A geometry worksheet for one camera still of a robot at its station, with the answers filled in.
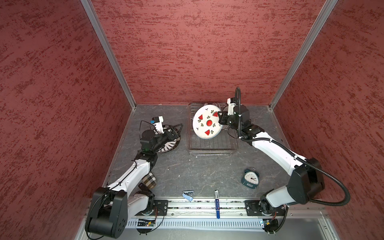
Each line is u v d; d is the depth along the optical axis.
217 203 0.75
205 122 0.85
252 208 0.74
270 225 0.71
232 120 0.70
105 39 0.83
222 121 0.72
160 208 0.74
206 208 0.76
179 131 1.05
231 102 0.72
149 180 0.80
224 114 0.71
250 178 0.81
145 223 0.72
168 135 0.71
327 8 0.71
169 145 0.95
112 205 0.41
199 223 0.77
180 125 0.75
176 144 0.96
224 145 0.97
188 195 0.77
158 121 0.72
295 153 0.48
